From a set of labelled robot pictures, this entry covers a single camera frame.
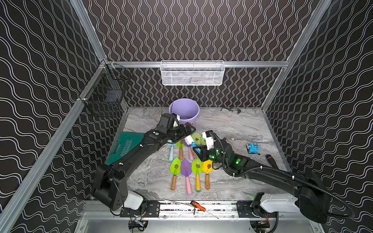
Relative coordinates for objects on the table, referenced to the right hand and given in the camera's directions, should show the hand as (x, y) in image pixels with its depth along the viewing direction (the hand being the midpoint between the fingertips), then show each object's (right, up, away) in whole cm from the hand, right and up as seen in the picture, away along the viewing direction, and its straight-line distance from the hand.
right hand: (194, 147), depth 77 cm
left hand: (+1, +8, +1) cm, 8 cm away
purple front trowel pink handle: (-4, -16, +11) cm, 20 cm away
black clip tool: (+34, +24, +43) cm, 60 cm away
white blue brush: (-2, +3, +2) cm, 4 cm away
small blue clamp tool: (+38, -3, +15) cm, 41 cm away
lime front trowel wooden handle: (-11, -15, +11) cm, 22 cm away
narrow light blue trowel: (-12, +3, -6) cm, 13 cm away
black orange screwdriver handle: (+49, -11, +13) cm, 52 cm away
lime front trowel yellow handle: (+2, -14, +12) cm, 19 cm away
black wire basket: (-57, +30, +16) cm, 67 cm away
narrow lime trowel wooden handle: (-8, -2, +21) cm, 23 cm away
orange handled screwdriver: (+1, -29, -2) cm, 30 cm away
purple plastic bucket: (-3, +22, +23) cm, 32 cm away
